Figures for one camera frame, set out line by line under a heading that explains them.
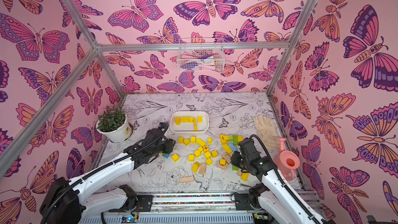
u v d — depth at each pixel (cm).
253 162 59
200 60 92
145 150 62
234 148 91
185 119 103
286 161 75
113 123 83
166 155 89
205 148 90
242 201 73
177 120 100
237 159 71
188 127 101
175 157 87
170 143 73
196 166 85
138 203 73
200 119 104
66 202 39
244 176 81
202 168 85
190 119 103
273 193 51
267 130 100
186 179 81
